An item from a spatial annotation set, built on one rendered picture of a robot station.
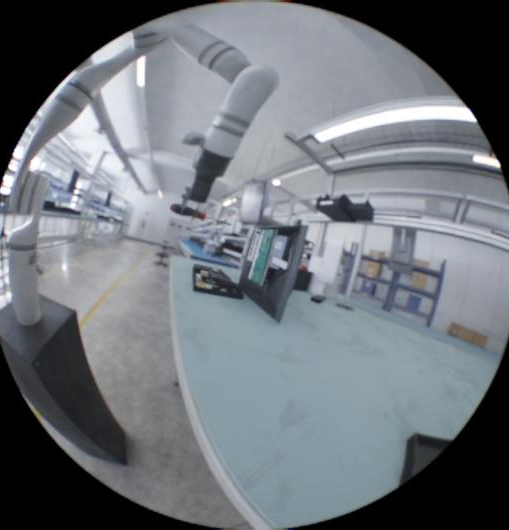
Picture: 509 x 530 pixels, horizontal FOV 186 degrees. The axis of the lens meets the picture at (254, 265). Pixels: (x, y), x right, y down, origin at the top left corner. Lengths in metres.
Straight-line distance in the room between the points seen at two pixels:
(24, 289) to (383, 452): 0.59
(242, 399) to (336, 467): 0.10
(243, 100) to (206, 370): 0.38
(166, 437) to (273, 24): 3.81
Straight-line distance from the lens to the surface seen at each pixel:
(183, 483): 1.12
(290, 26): 2.71
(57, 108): 0.42
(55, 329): 0.49
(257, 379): 0.18
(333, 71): 2.82
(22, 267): 0.47
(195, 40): 0.39
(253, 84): 0.31
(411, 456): 0.20
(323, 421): 0.17
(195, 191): 0.35
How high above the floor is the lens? 1.12
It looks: 4 degrees down
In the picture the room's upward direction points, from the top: 16 degrees clockwise
